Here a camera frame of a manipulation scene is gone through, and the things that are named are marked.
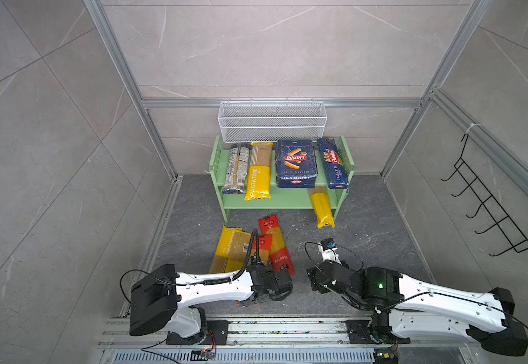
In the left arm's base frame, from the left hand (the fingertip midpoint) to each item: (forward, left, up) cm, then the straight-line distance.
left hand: (269, 292), depth 78 cm
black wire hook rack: (+15, -68, +28) cm, 75 cm away
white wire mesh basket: (+66, +3, +26) cm, 71 cm away
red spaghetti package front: (+18, +1, -1) cm, 18 cm away
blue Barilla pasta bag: (+35, -11, +28) cm, 47 cm away
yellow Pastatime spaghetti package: (+35, +2, +25) cm, 43 cm away
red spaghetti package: (+15, -4, -2) cm, 16 cm away
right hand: (+3, -16, +11) cm, 20 cm away
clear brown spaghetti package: (+36, +10, +26) cm, 46 cm away
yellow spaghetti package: (+28, -22, +12) cm, 38 cm away
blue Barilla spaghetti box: (+31, -25, +27) cm, 48 cm away
